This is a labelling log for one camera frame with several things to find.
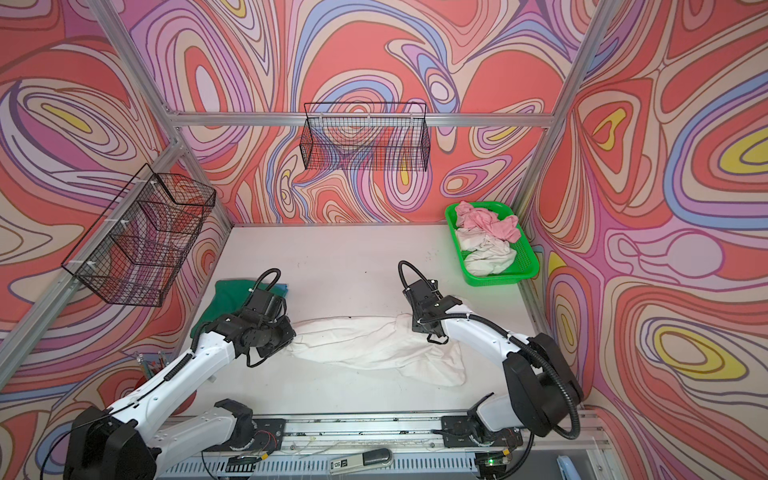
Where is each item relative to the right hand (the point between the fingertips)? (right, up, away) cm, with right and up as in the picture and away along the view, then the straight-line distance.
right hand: (432, 328), depth 88 cm
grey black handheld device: (-18, -24, -22) cm, 37 cm away
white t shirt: (-15, -4, 0) cm, 15 cm away
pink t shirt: (+30, +31, +20) cm, 48 cm away
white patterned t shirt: (+23, +22, +17) cm, 36 cm away
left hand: (-38, 0, -5) cm, 38 cm away
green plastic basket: (+34, +18, +13) cm, 41 cm away
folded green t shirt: (-64, +8, +5) cm, 65 cm away
